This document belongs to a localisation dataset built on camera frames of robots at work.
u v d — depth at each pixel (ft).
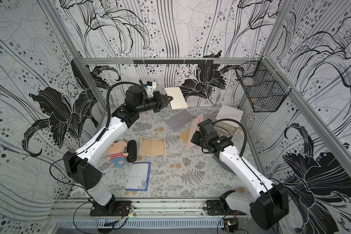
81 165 1.38
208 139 1.88
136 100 1.85
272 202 1.24
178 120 3.67
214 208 2.36
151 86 2.20
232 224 2.32
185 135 3.37
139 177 2.75
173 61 2.97
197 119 3.05
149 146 3.11
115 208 2.34
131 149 3.00
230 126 2.93
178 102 2.40
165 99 2.24
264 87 2.89
